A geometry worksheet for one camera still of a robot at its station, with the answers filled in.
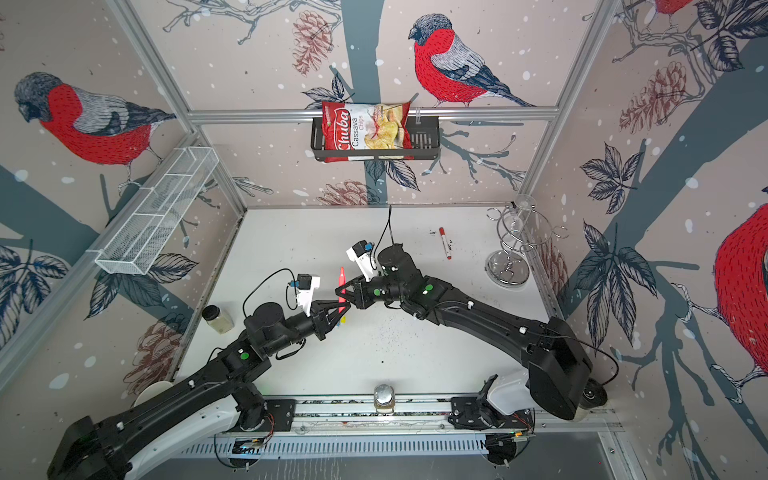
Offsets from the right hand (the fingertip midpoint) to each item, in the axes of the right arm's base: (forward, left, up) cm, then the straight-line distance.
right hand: (333, 299), depth 71 cm
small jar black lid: (0, +36, -14) cm, 39 cm away
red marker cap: (+42, -31, -23) cm, 57 cm away
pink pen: (0, -2, +1) cm, 3 cm away
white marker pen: (+33, -31, -22) cm, 51 cm away
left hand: (-2, -4, 0) cm, 4 cm away
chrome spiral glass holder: (+34, -55, -11) cm, 66 cm away
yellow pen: (-4, -3, -3) cm, 6 cm away
